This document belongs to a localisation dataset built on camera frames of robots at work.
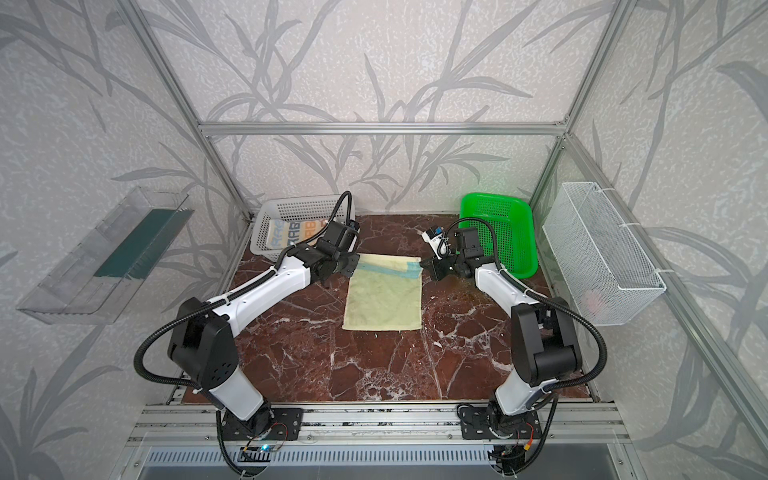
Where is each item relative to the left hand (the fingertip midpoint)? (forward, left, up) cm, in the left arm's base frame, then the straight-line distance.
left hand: (350, 248), depth 88 cm
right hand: (0, -23, -3) cm, 23 cm away
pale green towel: (-6, -10, -17) cm, 21 cm away
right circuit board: (-50, -43, -20) cm, 69 cm away
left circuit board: (-50, +20, -19) cm, 56 cm away
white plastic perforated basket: (+29, +16, -12) cm, 35 cm away
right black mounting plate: (-43, -36, -15) cm, 58 cm away
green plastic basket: (+25, -59, -13) cm, 65 cm away
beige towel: (+16, +28, -13) cm, 35 cm away
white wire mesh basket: (-20, -58, +18) cm, 64 cm away
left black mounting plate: (-44, +16, -9) cm, 48 cm away
